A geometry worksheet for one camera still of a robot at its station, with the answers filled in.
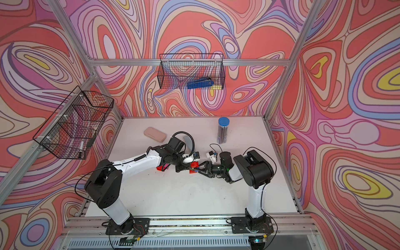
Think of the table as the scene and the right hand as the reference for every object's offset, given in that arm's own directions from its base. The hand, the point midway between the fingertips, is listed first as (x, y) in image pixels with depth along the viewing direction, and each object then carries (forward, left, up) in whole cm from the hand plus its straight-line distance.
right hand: (198, 174), depth 89 cm
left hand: (+4, +4, +6) cm, 8 cm away
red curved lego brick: (+2, +2, +8) cm, 8 cm away
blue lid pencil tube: (+24, -16, +18) cm, 34 cm away
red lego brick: (+2, +4, 0) cm, 4 cm away
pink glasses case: (+30, +30, +1) cm, 43 cm away
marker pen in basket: (+4, +54, +25) cm, 60 cm away
